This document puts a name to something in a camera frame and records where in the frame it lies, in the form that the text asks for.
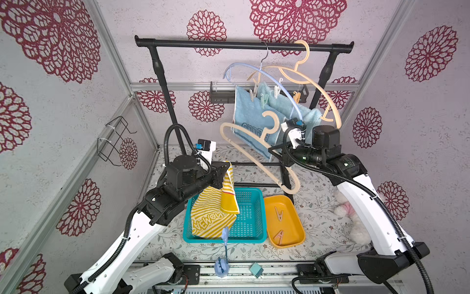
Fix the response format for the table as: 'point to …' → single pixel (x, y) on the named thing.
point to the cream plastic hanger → (292, 184)
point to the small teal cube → (256, 269)
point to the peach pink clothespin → (279, 216)
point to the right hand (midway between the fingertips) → (270, 147)
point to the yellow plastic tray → (285, 226)
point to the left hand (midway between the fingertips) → (228, 166)
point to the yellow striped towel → (214, 209)
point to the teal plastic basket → (248, 226)
